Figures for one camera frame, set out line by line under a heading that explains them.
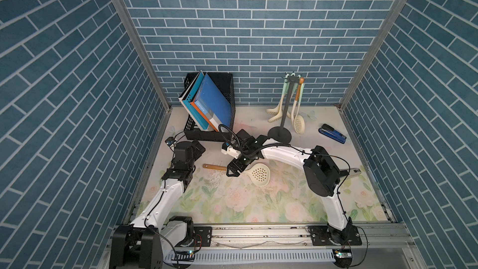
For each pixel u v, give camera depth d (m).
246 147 0.72
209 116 0.91
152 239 0.39
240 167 0.77
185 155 0.63
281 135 1.05
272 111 0.98
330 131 1.05
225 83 1.06
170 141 0.73
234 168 0.77
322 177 0.52
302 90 0.76
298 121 0.95
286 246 0.72
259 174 0.89
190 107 0.86
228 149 0.81
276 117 0.94
